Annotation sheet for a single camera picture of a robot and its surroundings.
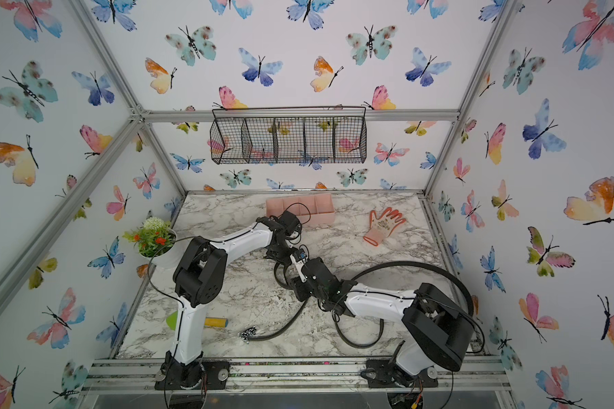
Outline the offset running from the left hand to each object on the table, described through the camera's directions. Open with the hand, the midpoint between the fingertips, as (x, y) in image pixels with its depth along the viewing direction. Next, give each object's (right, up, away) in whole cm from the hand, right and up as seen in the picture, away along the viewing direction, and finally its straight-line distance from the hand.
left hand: (293, 260), depth 97 cm
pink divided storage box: (+6, +20, +22) cm, 30 cm away
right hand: (+2, -3, -12) cm, 13 cm away
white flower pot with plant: (-44, +8, -12) cm, 46 cm away
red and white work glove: (+36, +12, +11) cm, 39 cm away
